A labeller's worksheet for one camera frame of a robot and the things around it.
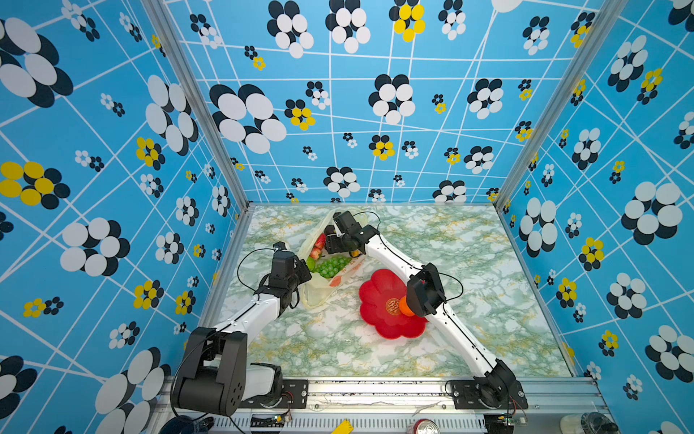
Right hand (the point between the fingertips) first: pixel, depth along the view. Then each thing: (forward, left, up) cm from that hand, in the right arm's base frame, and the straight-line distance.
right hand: (335, 243), depth 105 cm
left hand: (-13, +8, +7) cm, 17 cm away
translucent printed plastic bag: (-20, +5, 0) cm, 21 cm away
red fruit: (-3, +5, +5) cm, 7 cm away
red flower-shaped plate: (-23, -17, -1) cm, 28 cm away
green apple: (-12, +8, +3) cm, 14 cm away
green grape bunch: (-12, +1, +2) cm, 13 cm away
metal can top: (-58, -25, +8) cm, 64 cm away
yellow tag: (-58, -6, -2) cm, 58 cm away
